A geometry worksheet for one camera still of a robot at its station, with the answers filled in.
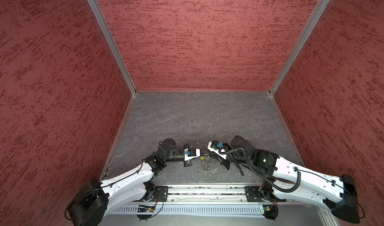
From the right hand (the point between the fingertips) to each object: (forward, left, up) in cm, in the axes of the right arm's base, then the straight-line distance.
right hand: (210, 158), depth 70 cm
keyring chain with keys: (-2, +2, -2) cm, 4 cm away
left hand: (+3, +3, -2) cm, 5 cm away
